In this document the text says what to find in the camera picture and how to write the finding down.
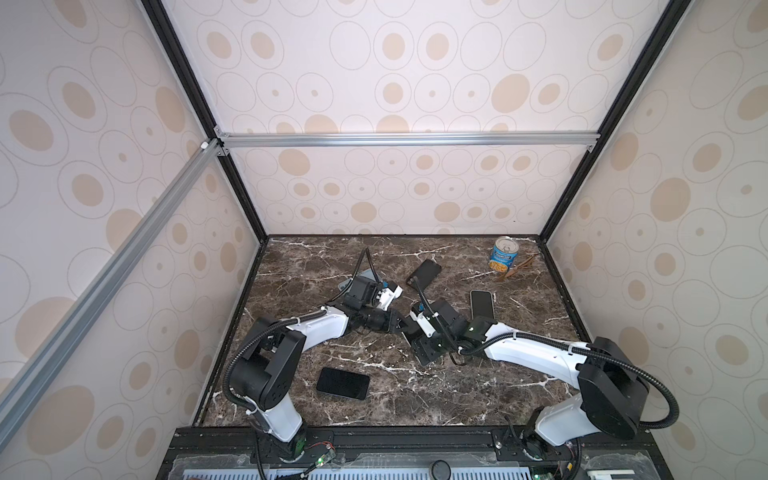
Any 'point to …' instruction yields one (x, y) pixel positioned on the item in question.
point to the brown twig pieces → (516, 269)
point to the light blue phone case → (364, 285)
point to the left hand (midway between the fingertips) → (417, 324)
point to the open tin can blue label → (504, 254)
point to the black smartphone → (343, 383)
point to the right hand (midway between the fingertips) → (421, 342)
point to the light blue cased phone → (482, 304)
